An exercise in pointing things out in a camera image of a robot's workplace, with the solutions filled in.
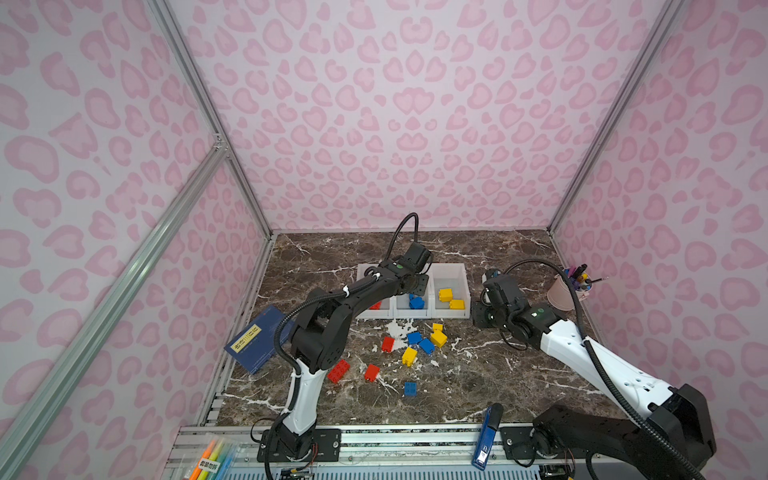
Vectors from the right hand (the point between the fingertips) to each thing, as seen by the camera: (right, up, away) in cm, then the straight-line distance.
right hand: (479, 308), depth 82 cm
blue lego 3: (-13, -13, +8) cm, 20 cm away
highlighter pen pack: (-66, -34, -11) cm, 75 cm away
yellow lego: (-7, +1, +16) cm, 17 cm away
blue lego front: (-19, -22, -1) cm, 29 cm away
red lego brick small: (-25, -12, +9) cm, 30 cm away
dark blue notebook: (-65, -13, +8) cm, 67 cm away
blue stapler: (0, -27, -10) cm, 28 cm away
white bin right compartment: (-3, +7, +21) cm, 23 cm away
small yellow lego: (-10, -8, +9) cm, 16 cm away
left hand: (-15, +8, +13) cm, 21 cm away
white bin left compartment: (-25, -2, +11) cm, 28 cm away
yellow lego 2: (-19, -14, +4) cm, 24 cm away
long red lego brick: (-39, -18, +2) cm, 43 cm away
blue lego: (-16, -1, +16) cm, 23 cm away
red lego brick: (-30, -19, +3) cm, 35 cm away
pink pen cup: (+30, +2, +13) cm, 32 cm away
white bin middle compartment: (-22, -1, +13) cm, 26 cm away
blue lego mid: (-16, 0, +16) cm, 23 cm away
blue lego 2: (-17, -11, +10) cm, 23 cm away
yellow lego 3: (-3, -1, +13) cm, 13 cm away
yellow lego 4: (-10, -10, +7) cm, 16 cm away
